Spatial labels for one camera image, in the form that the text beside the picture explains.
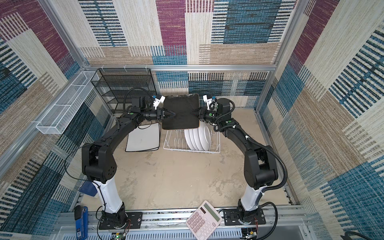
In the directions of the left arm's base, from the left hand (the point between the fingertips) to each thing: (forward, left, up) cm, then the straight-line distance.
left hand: (175, 113), depth 81 cm
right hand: (0, -8, 0) cm, 8 cm away
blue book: (-29, +48, -27) cm, 63 cm away
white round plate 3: (-8, -12, -13) cm, 20 cm away
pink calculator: (-46, -14, -26) cm, 55 cm away
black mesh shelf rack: (+33, +45, -4) cm, 56 cm away
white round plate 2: (-7, -9, -12) cm, 16 cm away
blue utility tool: (-46, +42, -25) cm, 68 cm away
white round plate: (-7, -7, -13) cm, 16 cm away
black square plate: (+5, -4, +1) cm, 7 cm away
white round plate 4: (-4, -16, -14) cm, 22 cm away
